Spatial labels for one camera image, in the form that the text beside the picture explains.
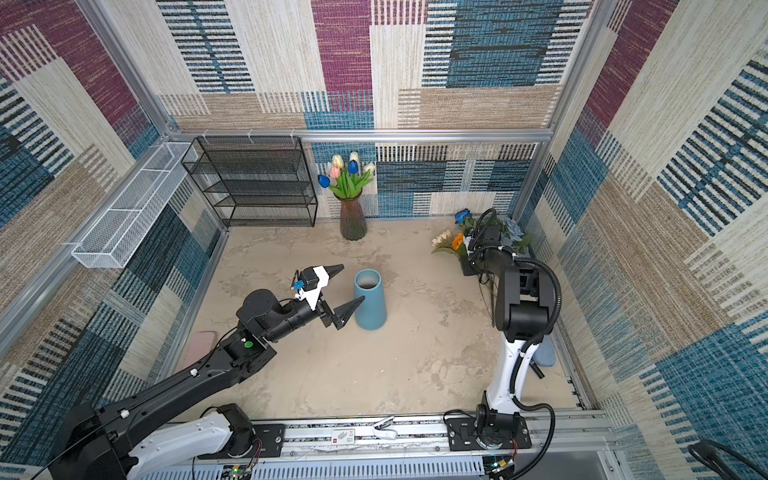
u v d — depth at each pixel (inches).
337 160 37.0
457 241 42.8
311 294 22.3
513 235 40.1
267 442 28.9
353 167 36.8
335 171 36.0
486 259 29.9
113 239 28.0
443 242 42.6
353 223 42.5
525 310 22.0
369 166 40.5
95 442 15.6
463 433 29.1
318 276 22.0
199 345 35.4
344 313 23.9
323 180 36.8
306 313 23.9
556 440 28.1
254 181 43.8
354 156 38.1
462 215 45.5
